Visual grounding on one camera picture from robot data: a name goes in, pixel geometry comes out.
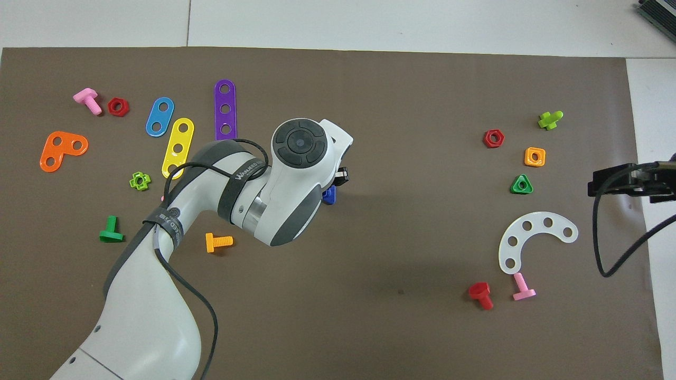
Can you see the blue plastic screw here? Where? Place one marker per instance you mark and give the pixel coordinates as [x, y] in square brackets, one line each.
[329, 196]

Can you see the white curved five-hole plate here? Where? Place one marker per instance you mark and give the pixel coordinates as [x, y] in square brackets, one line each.
[537, 220]

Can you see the blue two-hole plastic plate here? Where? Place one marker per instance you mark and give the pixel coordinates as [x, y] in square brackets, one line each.
[159, 117]

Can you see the brown table mat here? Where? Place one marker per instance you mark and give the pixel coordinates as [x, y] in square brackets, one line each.
[369, 327]

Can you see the dark green plastic screw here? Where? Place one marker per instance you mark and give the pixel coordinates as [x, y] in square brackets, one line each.
[111, 235]

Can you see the pink plastic screw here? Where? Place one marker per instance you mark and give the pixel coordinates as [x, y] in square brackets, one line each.
[86, 96]
[523, 294]

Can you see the yellow plastic screw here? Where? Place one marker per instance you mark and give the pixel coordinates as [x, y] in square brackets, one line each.
[210, 243]

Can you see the light green cross nut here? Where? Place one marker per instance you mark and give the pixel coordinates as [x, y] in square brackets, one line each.
[133, 182]

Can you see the orange heart-shaped plastic plate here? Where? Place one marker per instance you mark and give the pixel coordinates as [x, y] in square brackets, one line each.
[63, 154]

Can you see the purple four-hole plastic plate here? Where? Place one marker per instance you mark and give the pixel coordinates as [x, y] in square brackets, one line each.
[225, 119]

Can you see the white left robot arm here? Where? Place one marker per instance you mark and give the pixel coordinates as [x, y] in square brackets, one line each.
[148, 316]

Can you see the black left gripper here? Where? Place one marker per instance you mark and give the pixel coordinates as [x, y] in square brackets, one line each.
[342, 175]

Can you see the light green cross screw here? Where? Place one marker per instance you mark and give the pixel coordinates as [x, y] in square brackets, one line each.
[549, 121]

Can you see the red plastic screw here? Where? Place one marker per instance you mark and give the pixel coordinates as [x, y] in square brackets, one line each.
[479, 290]

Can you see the grey ribbed electronics box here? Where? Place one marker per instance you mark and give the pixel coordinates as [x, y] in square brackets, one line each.
[663, 10]

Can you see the red hexagonal plastic nut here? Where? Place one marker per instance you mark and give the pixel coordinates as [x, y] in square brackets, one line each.
[111, 105]
[487, 139]

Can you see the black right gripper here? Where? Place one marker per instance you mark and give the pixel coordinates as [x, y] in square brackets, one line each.
[641, 182]

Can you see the yellow three-hole plastic plate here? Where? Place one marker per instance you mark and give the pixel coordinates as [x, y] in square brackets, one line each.
[180, 138]

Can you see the orange square plastic nut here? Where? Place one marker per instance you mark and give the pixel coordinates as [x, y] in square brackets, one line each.
[528, 162]

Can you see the green triangular plastic nut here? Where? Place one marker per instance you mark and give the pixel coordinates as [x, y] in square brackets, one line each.
[515, 189]

